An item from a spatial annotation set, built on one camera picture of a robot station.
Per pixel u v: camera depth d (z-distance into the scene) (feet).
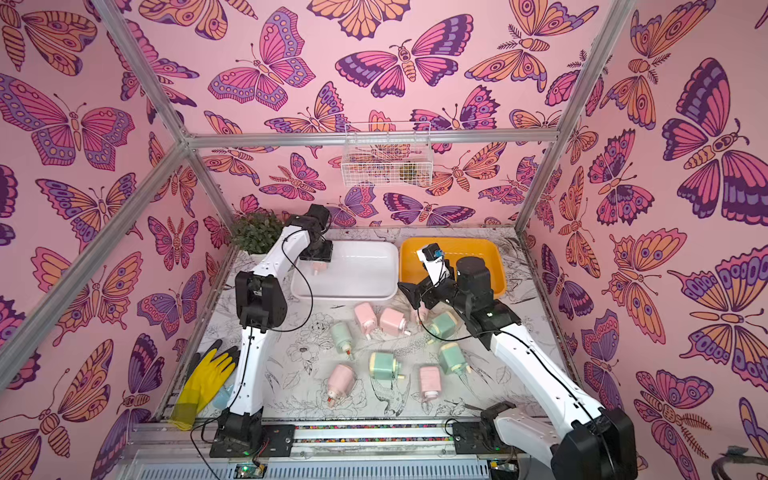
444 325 2.87
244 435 2.12
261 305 2.09
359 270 3.48
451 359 2.66
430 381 2.50
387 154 3.13
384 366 2.57
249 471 2.32
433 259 2.08
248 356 2.13
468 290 1.91
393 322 2.87
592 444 1.23
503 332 1.70
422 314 2.97
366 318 2.88
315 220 2.65
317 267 3.25
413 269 3.66
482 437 2.38
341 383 2.50
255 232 3.04
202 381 2.67
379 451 2.39
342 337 2.75
